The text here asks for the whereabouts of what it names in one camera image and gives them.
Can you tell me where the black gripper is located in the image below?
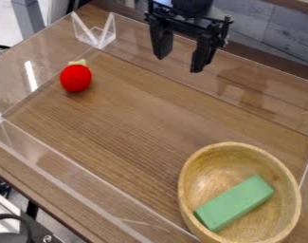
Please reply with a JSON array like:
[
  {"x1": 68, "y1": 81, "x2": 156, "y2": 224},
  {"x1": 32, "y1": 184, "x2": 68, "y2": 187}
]
[{"x1": 144, "y1": 0, "x2": 233, "y2": 73}]

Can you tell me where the black device bottom left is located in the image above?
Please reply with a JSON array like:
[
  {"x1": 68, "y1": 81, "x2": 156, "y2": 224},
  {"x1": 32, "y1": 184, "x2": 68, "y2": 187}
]
[{"x1": 0, "y1": 214, "x2": 64, "y2": 243}]

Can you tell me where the grey post top left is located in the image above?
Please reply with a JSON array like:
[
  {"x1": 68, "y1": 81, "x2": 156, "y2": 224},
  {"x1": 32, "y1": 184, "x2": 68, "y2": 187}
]
[{"x1": 11, "y1": 0, "x2": 44, "y2": 39}]

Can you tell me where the brown wooden bowl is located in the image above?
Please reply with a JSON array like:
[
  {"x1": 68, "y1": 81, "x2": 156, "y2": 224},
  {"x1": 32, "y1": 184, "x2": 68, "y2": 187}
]
[{"x1": 177, "y1": 142, "x2": 301, "y2": 243}]

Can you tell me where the red plush strawberry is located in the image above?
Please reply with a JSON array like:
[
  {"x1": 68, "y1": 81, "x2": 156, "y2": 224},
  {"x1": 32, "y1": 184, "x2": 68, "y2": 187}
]
[{"x1": 60, "y1": 59, "x2": 92, "y2": 92}]

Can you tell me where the clear acrylic corner bracket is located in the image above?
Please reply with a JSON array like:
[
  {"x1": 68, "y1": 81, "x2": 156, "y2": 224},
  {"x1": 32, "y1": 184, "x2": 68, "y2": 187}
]
[{"x1": 71, "y1": 11, "x2": 116, "y2": 49}]

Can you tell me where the green rectangular block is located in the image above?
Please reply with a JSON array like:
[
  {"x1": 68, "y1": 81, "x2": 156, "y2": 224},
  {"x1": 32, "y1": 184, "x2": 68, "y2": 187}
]
[{"x1": 192, "y1": 175, "x2": 273, "y2": 232}]

